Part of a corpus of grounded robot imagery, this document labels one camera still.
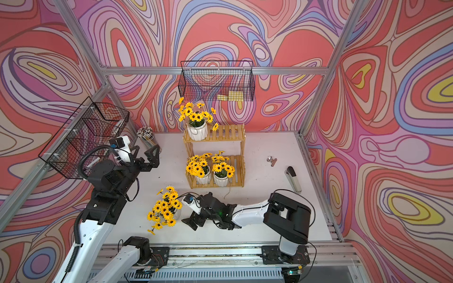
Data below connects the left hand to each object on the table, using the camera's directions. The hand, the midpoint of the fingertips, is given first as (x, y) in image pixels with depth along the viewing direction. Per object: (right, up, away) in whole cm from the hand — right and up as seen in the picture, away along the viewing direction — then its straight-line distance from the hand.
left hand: (150, 146), depth 65 cm
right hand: (+12, -31, +15) cm, 37 cm away
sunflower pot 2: (+15, -9, +15) cm, 23 cm away
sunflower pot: (+4, -27, +6) cm, 28 cm away
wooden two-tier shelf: (+24, -7, +21) cm, 32 cm away
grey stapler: (+64, -17, +28) cm, 72 cm away
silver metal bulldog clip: (+54, -7, +40) cm, 68 cm away
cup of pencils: (-16, +7, +31) cm, 36 cm away
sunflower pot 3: (+26, -13, +23) cm, 37 cm away
